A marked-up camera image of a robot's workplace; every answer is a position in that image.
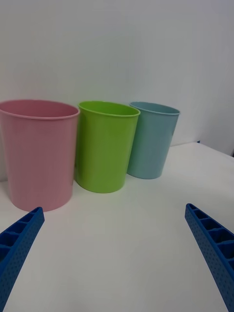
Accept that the green plastic bin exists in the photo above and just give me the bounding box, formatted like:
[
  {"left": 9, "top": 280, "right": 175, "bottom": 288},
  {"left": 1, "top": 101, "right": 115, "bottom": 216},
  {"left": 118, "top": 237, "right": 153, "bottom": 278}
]
[{"left": 74, "top": 100, "right": 141, "bottom": 194}]

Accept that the pink plastic bin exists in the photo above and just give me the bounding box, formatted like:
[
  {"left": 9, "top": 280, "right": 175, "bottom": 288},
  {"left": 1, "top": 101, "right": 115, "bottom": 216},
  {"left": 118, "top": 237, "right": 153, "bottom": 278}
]
[{"left": 0, "top": 99, "right": 81, "bottom": 213}]

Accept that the pale blue plastic bin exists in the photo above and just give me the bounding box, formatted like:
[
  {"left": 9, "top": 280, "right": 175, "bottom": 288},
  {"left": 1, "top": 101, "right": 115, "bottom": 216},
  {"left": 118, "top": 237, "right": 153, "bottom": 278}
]
[{"left": 126, "top": 101, "right": 181, "bottom": 180}]

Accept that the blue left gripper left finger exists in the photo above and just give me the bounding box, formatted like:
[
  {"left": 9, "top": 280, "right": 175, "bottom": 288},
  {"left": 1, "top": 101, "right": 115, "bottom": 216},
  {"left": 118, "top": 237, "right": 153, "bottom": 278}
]
[{"left": 0, "top": 206, "right": 45, "bottom": 312}]

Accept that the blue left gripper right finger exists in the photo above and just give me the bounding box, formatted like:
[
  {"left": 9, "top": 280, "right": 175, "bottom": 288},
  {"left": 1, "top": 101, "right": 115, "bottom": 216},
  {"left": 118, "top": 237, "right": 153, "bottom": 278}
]
[{"left": 184, "top": 203, "right": 234, "bottom": 312}]

